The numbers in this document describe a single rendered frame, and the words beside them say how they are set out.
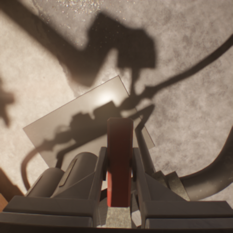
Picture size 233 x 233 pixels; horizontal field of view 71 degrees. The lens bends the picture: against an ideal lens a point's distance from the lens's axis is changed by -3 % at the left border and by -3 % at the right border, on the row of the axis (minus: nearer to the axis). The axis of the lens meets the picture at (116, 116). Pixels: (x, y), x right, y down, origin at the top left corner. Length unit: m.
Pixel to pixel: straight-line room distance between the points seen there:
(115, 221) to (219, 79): 0.60
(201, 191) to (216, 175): 0.02
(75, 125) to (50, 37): 0.32
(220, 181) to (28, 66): 0.64
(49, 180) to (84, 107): 0.31
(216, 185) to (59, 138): 0.57
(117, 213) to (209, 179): 0.10
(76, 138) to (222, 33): 0.63
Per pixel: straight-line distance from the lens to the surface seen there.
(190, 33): 0.66
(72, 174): 0.34
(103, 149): 0.15
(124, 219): 0.19
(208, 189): 0.22
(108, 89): 0.60
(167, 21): 0.65
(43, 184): 0.40
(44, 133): 0.70
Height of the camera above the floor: 0.61
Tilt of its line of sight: 75 degrees down
